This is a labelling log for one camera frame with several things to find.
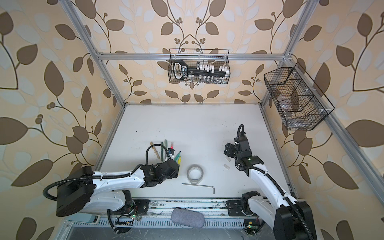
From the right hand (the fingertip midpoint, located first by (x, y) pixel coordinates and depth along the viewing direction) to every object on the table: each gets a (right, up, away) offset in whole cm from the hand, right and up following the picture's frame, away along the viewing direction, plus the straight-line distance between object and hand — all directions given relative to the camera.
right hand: (231, 149), depth 86 cm
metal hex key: (-18, -19, -4) cm, 27 cm away
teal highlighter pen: (-32, -5, +6) cm, 33 cm away
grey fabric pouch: (-26, -29, -16) cm, 42 cm away
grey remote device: (-70, -27, -19) cm, 78 cm away
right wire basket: (+32, +26, -12) cm, 43 cm away
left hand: (-30, -9, -2) cm, 32 cm away
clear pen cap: (-1, -7, +6) cm, 9 cm away
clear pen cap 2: (-2, -11, +3) cm, 12 cm away
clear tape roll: (-21, -14, -1) cm, 26 cm away
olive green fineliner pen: (-43, -3, +9) cm, 44 cm away
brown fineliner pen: (-47, -2, +9) cm, 48 cm away
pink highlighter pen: (-37, 0, +12) cm, 39 cm away
